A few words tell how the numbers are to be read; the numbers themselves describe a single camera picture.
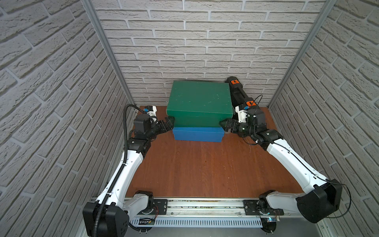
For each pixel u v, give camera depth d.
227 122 0.67
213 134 0.91
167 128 0.67
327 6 0.69
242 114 0.69
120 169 0.45
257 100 1.22
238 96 0.96
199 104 0.72
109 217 0.37
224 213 0.74
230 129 0.67
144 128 0.55
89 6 0.69
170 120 0.74
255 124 0.58
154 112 0.67
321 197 0.38
